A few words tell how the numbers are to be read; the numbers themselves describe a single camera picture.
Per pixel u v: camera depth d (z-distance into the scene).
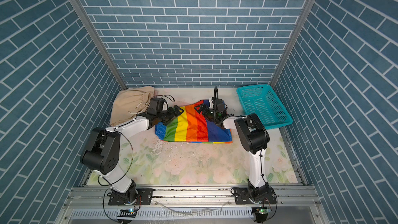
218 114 0.82
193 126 0.99
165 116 0.81
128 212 0.72
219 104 0.82
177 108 0.86
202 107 0.91
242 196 0.74
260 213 0.72
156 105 0.74
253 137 0.54
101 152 0.47
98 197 0.75
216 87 0.84
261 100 1.15
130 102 1.04
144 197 0.74
